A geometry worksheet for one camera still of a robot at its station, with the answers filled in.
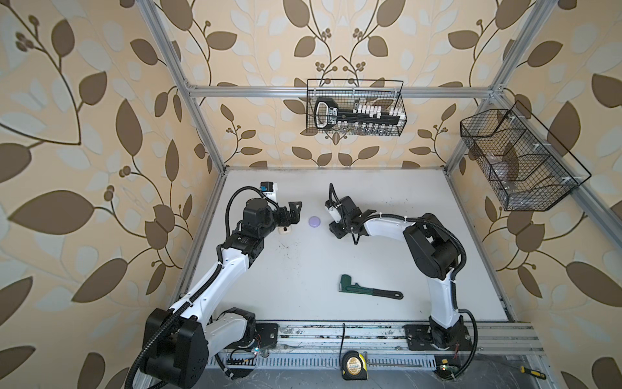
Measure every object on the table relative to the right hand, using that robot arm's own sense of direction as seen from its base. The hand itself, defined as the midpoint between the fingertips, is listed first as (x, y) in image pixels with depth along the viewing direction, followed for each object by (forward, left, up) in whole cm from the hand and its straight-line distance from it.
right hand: (337, 226), depth 100 cm
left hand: (-4, +17, +23) cm, 28 cm away
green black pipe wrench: (-25, -1, 0) cm, 25 cm away
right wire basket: (-2, -57, +35) cm, 66 cm away
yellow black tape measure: (-48, -1, +3) cm, 48 cm away
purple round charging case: (+3, +10, 0) cm, 10 cm away
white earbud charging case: (-2, +22, +2) cm, 22 cm away
